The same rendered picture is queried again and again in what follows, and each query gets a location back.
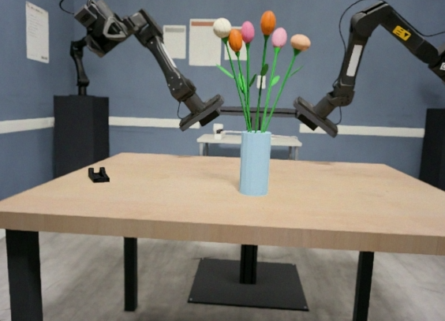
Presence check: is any orange tulip with green stem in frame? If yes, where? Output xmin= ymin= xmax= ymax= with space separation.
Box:
xmin=228 ymin=29 xmax=246 ymax=99

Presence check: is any light blue vase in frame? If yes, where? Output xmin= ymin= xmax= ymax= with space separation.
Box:
xmin=239 ymin=131 xmax=271 ymax=196

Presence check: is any orange flower with green stem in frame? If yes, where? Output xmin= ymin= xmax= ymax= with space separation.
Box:
xmin=260 ymin=11 xmax=275 ymax=85

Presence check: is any white flower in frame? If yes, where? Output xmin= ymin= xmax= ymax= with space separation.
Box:
xmin=213 ymin=19 xmax=238 ymax=86

